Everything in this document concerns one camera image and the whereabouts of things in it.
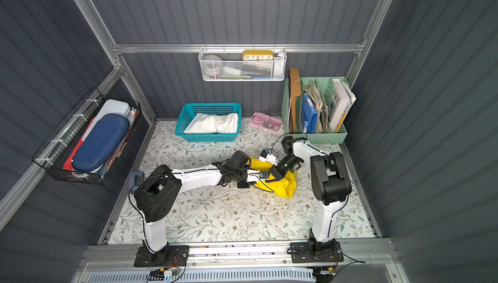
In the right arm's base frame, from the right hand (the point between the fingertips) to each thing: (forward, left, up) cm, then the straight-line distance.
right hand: (274, 177), depth 90 cm
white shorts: (+31, +35, +4) cm, 47 cm away
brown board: (+30, -10, +27) cm, 42 cm away
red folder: (-10, +72, +26) cm, 77 cm away
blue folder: (+28, -19, +14) cm, 36 cm away
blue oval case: (-1, +63, +30) cm, 70 cm away
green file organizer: (+42, -25, +20) cm, 52 cm away
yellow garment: (-7, -4, +4) cm, 9 cm away
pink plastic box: (+40, +2, -4) cm, 40 cm away
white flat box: (+16, +68, +31) cm, 76 cm away
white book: (+31, -33, +21) cm, 50 cm away
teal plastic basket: (+43, +49, +4) cm, 65 cm away
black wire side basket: (-6, +73, +32) cm, 80 cm away
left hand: (0, +8, 0) cm, 8 cm away
